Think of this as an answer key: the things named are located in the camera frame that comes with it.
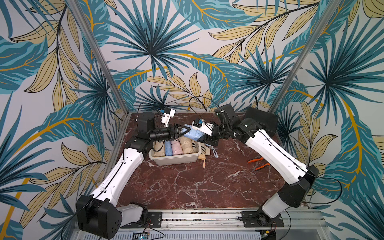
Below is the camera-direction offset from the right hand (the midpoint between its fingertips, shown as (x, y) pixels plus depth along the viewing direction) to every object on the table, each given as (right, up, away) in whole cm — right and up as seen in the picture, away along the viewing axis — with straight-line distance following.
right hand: (200, 133), depth 72 cm
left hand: (-5, 0, -5) cm, 7 cm away
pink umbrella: (-13, -9, +18) cm, 24 cm away
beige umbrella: (-7, -7, +18) cm, 21 cm away
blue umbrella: (-18, -10, +16) cm, 26 cm away
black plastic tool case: (+52, +8, +39) cm, 66 cm away
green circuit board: (-29, -49, 0) cm, 57 cm away
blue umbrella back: (-4, 0, -6) cm, 7 cm away
